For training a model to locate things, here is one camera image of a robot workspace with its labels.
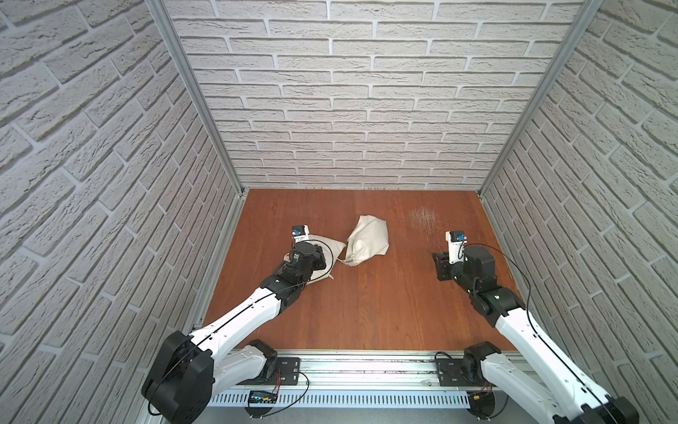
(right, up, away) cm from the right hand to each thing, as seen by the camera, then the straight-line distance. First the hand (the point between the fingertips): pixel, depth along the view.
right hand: (433, 252), depth 80 cm
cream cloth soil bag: (-33, -2, +17) cm, 37 cm away
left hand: (-37, +4, +3) cm, 37 cm away
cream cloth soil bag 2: (-19, +3, +12) cm, 23 cm away
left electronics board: (-51, -39, -8) cm, 65 cm away
